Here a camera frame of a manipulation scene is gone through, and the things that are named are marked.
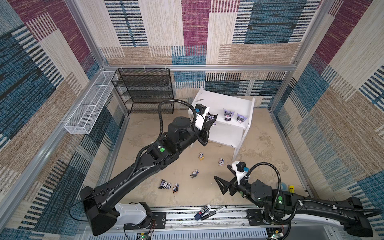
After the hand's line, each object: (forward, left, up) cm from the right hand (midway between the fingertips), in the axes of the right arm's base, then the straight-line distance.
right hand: (222, 174), depth 70 cm
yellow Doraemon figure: (+17, +8, -15) cm, 24 cm away
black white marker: (-11, -1, -16) cm, 20 cm away
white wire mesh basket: (+21, +63, +18) cm, 68 cm away
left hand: (+15, +5, +23) cm, 28 cm away
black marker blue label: (-14, +12, -16) cm, 24 cm away
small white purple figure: (+13, -3, -15) cm, 20 cm away
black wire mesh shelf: (+63, +47, +2) cm, 79 cm away
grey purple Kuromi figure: (+7, +13, -16) cm, 21 cm away
